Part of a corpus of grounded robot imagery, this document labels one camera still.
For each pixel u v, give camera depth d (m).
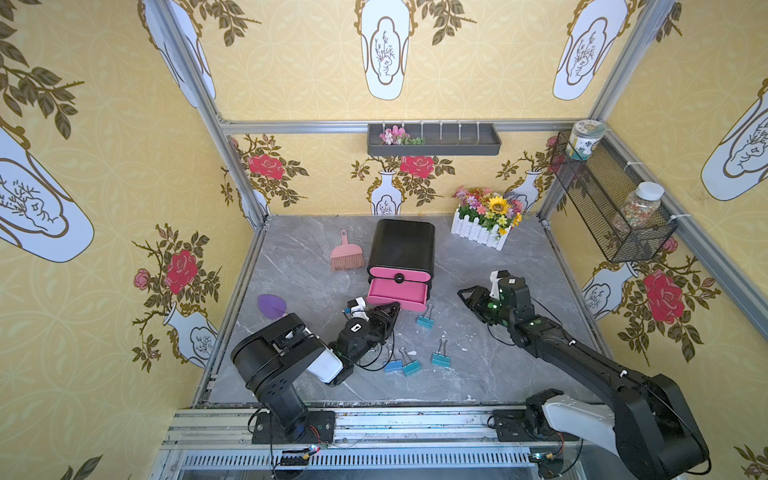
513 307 0.65
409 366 0.83
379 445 0.72
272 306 0.95
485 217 1.00
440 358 0.85
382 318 0.76
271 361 0.46
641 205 0.65
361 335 0.67
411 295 0.87
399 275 0.86
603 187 0.90
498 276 0.81
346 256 1.07
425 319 0.92
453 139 0.92
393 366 0.83
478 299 0.76
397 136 0.88
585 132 0.84
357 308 0.82
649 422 0.40
